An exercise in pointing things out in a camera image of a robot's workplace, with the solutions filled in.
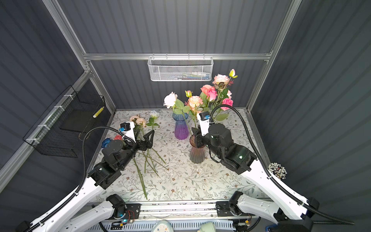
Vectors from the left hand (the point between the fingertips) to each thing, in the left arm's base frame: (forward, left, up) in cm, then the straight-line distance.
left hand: (146, 130), depth 68 cm
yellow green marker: (+17, +31, -4) cm, 35 cm away
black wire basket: (+8, +44, -3) cm, 45 cm away
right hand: (-3, -24, +4) cm, 24 cm away
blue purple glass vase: (+15, -17, -19) cm, 29 cm away
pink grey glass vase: (-2, -25, -22) cm, 34 cm away
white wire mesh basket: (+74, -17, -9) cm, 76 cm away
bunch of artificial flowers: (+2, +4, -31) cm, 32 cm away
